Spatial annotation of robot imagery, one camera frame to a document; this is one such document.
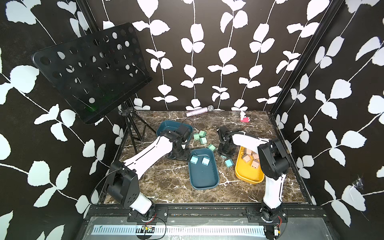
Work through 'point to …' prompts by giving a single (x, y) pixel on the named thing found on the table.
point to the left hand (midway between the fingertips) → (185, 157)
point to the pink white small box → (243, 118)
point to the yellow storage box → (245, 171)
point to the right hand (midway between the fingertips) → (219, 153)
